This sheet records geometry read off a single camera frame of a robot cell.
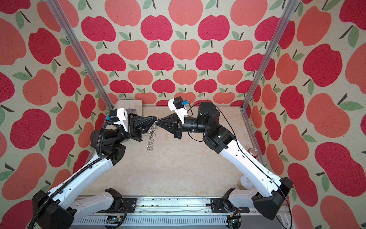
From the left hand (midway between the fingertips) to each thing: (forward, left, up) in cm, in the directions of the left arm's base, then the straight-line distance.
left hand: (155, 125), depth 50 cm
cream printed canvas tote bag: (+54, +28, -41) cm, 74 cm away
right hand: (+2, 0, -3) cm, 4 cm away
